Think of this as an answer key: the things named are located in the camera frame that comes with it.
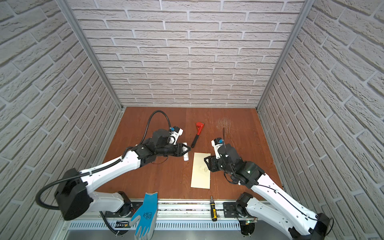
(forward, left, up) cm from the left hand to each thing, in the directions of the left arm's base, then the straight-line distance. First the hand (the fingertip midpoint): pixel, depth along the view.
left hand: (191, 147), depth 75 cm
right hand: (-6, -9, -1) cm, 10 cm away
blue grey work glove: (-28, +23, -18) cm, 41 cm away
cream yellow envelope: (-6, -6, -20) cm, 22 cm away
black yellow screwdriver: (-27, -11, -16) cm, 33 cm away
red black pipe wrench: (+27, -7, -18) cm, 33 cm away
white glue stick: (-4, +3, -2) cm, 5 cm away
